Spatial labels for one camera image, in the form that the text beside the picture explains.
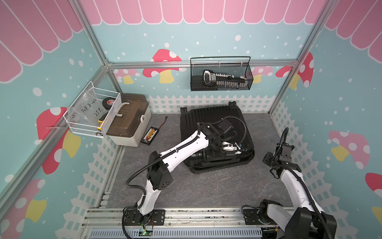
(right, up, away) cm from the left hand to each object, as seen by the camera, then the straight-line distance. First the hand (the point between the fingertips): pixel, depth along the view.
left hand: (220, 154), depth 78 cm
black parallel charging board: (-46, +8, +27) cm, 54 cm away
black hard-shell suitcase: (-5, -2, -3) cm, 6 cm away
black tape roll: (-60, +28, +1) cm, 67 cm away
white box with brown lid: (-53, +19, +12) cm, 57 cm away
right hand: (+30, -3, +7) cm, 31 cm away
